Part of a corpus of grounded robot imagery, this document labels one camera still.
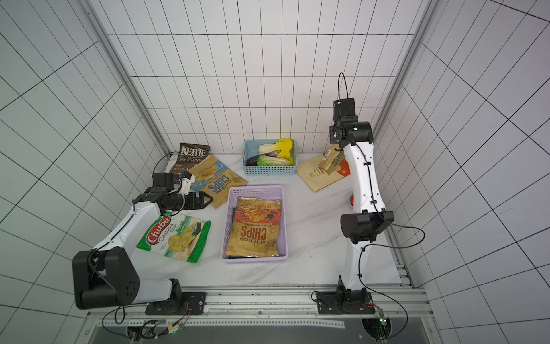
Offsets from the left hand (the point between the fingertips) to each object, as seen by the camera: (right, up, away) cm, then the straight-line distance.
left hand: (200, 203), depth 86 cm
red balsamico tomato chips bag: (+22, -11, +3) cm, 25 cm away
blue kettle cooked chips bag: (0, +9, +21) cm, 23 cm away
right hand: (+54, +29, -7) cm, 62 cm away
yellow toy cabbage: (+36, +28, +27) cm, 53 cm away
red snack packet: (+66, 0, +9) cm, 66 cm away
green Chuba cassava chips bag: (-12, -14, +3) cm, 19 cm away
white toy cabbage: (+25, +25, +28) cm, 45 cm away
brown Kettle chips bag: (-18, +23, +32) cm, 43 cm away
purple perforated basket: (+27, +3, +12) cm, 29 cm away
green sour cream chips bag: (+52, +18, -8) cm, 55 cm away
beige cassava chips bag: (+52, +10, +24) cm, 58 cm away
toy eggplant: (+18, +19, +27) cm, 38 cm away
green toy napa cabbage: (+25, +19, +21) cm, 38 cm away
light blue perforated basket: (+16, +26, +35) cm, 46 cm away
